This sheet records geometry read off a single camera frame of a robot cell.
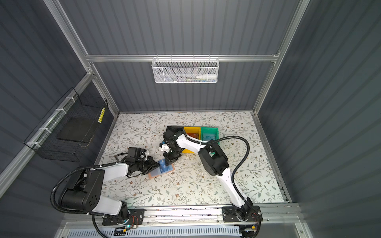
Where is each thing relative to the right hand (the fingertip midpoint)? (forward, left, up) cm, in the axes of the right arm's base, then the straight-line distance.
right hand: (168, 163), depth 91 cm
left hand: (-2, +4, 0) cm, 4 cm away
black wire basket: (+7, +45, +29) cm, 54 cm away
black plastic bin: (+30, 0, -3) cm, 30 cm away
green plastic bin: (+21, -25, +3) cm, 33 cm away
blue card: (-1, +3, -1) cm, 4 cm away
